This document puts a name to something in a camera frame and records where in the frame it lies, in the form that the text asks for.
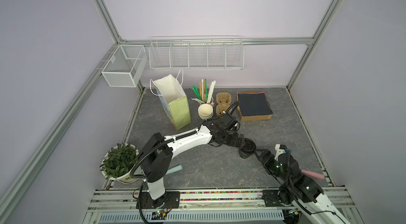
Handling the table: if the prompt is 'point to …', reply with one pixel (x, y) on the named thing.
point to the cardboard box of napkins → (254, 106)
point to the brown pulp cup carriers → (223, 99)
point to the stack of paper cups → (205, 111)
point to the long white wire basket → (196, 53)
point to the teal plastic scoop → (174, 169)
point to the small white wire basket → (127, 67)
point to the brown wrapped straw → (200, 91)
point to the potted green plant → (118, 162)
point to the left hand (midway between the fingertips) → (237, 145)
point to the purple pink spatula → (313, 174)
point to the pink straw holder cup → (212, 102)
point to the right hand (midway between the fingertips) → (257, 155)
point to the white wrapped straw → (211, 92)
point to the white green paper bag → (172, 99)
